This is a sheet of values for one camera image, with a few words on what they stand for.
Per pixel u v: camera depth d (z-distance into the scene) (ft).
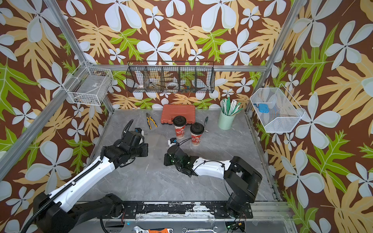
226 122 3.42
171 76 3.17
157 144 2.86
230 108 3.32
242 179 1.46
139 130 2.36
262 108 2.83
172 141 2.47
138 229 2.25
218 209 2.45
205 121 3.65
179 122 2.97
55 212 1.22
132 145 1.98
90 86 2.83
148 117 3.76
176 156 2.06
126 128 2.20
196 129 2.83
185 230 2.26
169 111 3.90
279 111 2.67
